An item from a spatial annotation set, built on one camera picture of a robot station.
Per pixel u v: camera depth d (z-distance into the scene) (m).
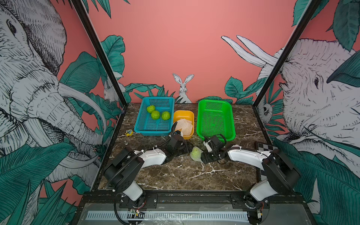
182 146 0.76
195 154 0.84
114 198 0.73
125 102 1.23
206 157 0.79
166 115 1.05
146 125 1.06
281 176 0.45
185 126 0.98
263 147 0.93
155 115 1.04
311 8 0.70
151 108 1.11
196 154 0.84
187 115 1.12
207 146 0.76
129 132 1.01
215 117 1.11
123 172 0.44
